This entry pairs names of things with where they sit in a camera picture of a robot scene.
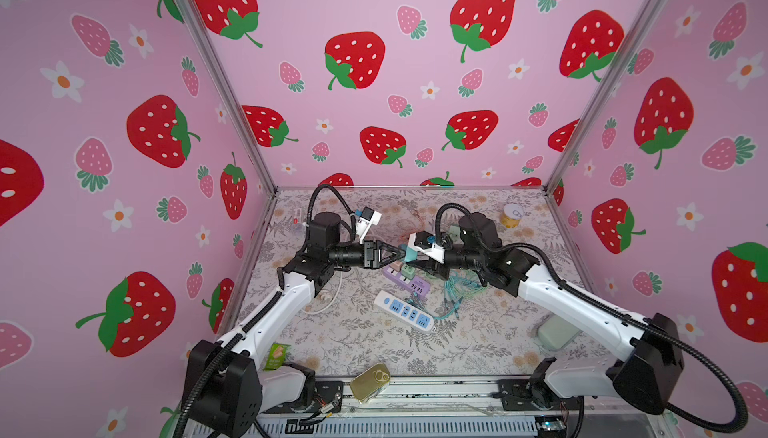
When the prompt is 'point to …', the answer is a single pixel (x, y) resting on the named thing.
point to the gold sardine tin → (368, 383)
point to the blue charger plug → (411, 254)
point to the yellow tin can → (511, 215)
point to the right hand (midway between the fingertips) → (409, 250)
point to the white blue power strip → (406, 311)
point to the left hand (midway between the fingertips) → (400, 256)
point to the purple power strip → (417, 285)
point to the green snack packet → (276, 357)
